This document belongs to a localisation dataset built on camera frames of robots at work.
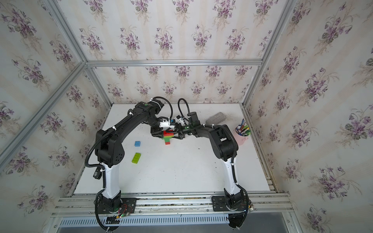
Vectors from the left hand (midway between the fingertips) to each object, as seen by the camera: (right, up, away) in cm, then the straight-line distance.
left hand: (161, 130), depth 91 cm
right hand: (+7, -3, 0) cm, 7 cm away
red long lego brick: (+4, -2, -3) cm, 5 cm away
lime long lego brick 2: (-15, -16, -3) cm, 22 cm away
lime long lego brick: (+5, -3, -3) cm, 6 cm away
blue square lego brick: (-17, -9, +4) cm, 19 cm away
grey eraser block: (+38, +7, +16) cm, 42 cm away
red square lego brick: (+4, -8, +4) cm, 10 cm away
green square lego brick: (+4, -6, +1) cm, 7 cm away
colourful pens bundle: (+53, +1, +2) cm, 53 cm away
